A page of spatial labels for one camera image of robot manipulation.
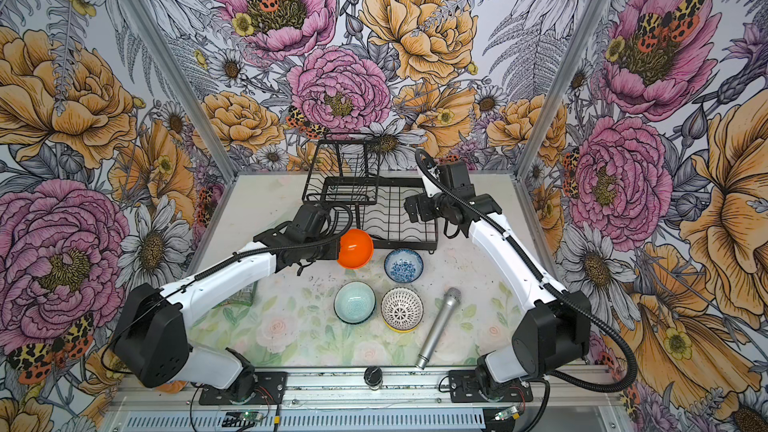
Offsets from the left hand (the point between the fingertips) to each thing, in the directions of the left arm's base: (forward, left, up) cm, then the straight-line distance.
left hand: (336, 254), depth 86 cm
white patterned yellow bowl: (-13, -18, -8) cm, 24 cm away
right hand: (+7, -24, +11) cm, 27 cm away
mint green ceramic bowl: (-10, -5, -9) cm, 14 cm away
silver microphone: (-10, -32, -8) cm, 35 cm away
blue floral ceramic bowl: (+2, -20, -10) cm, 22 cm away
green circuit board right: (-37, -42, -12) cm, 57 cm away
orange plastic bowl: (+1, -6, +2) cm, 6 cm away
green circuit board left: (-36, +18, -12) cm, 42 cm away
